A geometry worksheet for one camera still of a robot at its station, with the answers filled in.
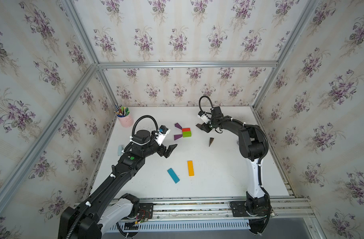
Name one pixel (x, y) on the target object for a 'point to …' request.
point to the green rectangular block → (186, 134)
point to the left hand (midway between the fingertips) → (169, 138)
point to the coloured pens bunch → (122, 111)
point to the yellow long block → (190, 168)
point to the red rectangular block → (186, 129)
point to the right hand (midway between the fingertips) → (205, 125)
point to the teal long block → (174, 176)
